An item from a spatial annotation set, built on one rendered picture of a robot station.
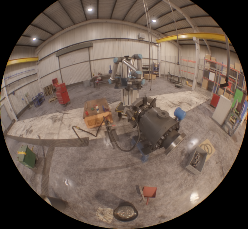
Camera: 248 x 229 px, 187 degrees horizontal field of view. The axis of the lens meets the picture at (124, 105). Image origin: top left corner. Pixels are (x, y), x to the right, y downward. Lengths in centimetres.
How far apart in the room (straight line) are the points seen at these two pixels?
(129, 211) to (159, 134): 124
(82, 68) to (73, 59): 166
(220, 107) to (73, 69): 1244
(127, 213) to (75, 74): 1054
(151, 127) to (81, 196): 185
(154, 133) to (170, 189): 126
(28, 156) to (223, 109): 683
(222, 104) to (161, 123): 373
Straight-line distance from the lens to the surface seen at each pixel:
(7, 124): 1014
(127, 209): 136
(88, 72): 963
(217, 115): 456
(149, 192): 167
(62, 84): 445
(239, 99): 771
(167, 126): 114
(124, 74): 217
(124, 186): 161
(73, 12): 1010
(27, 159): 272
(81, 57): 990
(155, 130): 116
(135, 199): 165
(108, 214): 177
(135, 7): 953
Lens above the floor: 161
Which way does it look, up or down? 30 degrees down
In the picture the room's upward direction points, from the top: 3 degrees counter-clockwise
